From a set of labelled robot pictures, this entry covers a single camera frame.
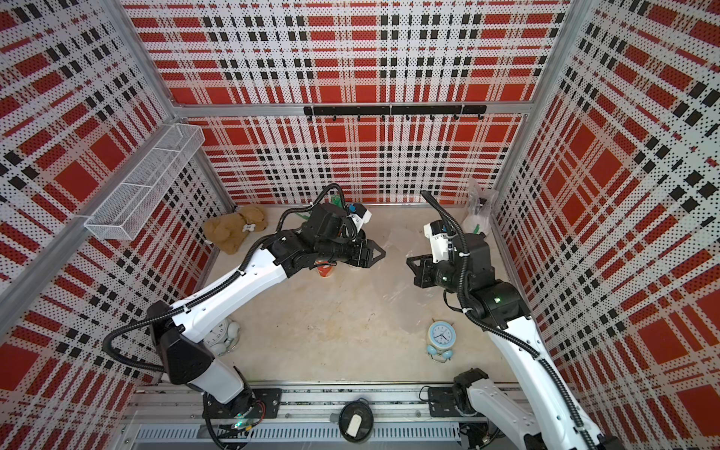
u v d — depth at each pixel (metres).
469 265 0.48
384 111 0.89
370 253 0.64
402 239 0.75
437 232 0.58
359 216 0.65
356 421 0.63
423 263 0.61
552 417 0.37
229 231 1.01
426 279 0.58
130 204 0.71
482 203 0.91
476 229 0.86
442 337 0.82
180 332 0.41
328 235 0.57
